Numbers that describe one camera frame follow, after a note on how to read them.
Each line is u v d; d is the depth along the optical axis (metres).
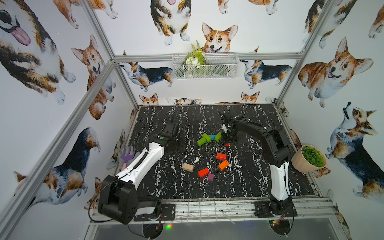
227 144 0.97
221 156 0.90
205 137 0.99
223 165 0.88
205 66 0.87
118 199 0.40
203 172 0.85
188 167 0.86
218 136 0.98
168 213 0.74
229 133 0.85
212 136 0.99
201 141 0.99
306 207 0.76
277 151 0.55
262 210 0.73
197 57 0.82
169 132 0.66
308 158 0.80
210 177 0.85
